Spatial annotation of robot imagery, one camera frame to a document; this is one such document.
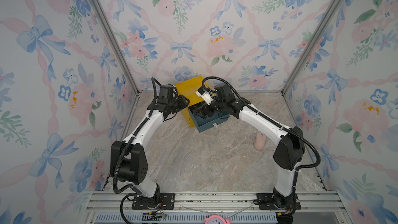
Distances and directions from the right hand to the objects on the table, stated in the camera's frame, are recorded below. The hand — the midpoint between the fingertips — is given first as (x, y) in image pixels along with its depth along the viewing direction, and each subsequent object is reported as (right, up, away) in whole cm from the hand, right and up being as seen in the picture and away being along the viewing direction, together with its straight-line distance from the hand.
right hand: (200, 105), depth 83 cm
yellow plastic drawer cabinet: (-7, +11, +10) cm, 16 cm away
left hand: (-6, +3, +3) cm, 7 cm away
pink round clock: (+7, -50, -15) cm, 52 cm away
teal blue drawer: (+6, -8, -4) cm, 10 cm away
